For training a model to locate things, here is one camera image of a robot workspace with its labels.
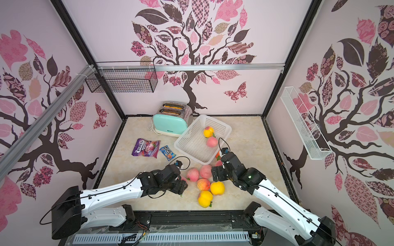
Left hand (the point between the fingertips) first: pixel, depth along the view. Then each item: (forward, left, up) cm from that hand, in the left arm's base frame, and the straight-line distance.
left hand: (179, 187), depth 79 cm
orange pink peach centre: (+1, -13, 0) cm, 13 cm away
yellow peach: (+38, -17, +1) cm, 41 cm away
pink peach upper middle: (+8, -14, +2) cm, 16 cm away
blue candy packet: (+24, +10, -4) cm, 26 cm away
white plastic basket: (+32, -6, -4) cm, 33 cm away
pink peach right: (+14, -22, 0) cm, 26 cm away
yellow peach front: (-6, -13, +1) cm, 14 cm away
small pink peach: (+30, -19, 0) cm, 35 cm away
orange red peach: (+17, -21, +4) cm, 28 cm away
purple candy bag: (+27, +25, -3) cm, 37 cm away
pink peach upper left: (+7, -7, +1) cm, 10 cm away
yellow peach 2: (-1, -20, -1) cm, 20 cm away
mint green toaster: (+41, +7, +10) cm, 43 cm away
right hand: (+5, -21, +8) cm, 23 cm away
